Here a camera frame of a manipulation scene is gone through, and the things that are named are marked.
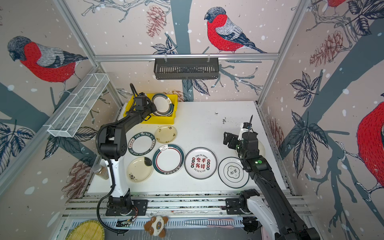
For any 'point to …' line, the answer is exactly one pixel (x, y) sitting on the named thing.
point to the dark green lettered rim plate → (141, 143)
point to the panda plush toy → (155, 226)
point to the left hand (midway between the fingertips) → (154, 104)
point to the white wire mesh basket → (78, 105)
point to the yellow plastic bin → (129, 104)
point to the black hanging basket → (184, 68)
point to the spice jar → (101, 171)
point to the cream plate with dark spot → (139, 169)
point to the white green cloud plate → (231, 172)
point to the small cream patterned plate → (165, 134)
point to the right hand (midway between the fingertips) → (230, 135)
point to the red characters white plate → (200, 163)
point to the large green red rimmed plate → (168, 159)
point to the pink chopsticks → (188, 222)
